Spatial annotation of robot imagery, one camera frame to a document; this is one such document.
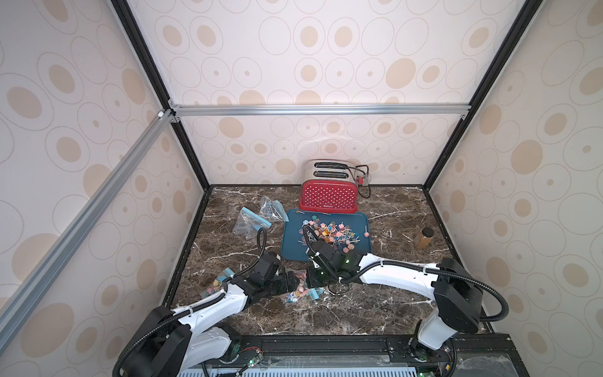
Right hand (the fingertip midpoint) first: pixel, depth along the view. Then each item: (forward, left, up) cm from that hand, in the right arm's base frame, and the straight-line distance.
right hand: (311, 277), depth 82 cm
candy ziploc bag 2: (+30, +18, +1) cm, 35 cm away
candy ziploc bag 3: (+25, +28, -3) cm, 38 cm away
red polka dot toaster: (+36, -6, +10) cm, 38 cm away
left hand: (-1, +5, -3) cm, 6 cm away
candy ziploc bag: (-4, +3, -4) cm, 6 cm away
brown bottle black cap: (+19, -44, 0) cm, 48 cm away
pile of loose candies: (+22, -9, -4) cm, 24 cm away
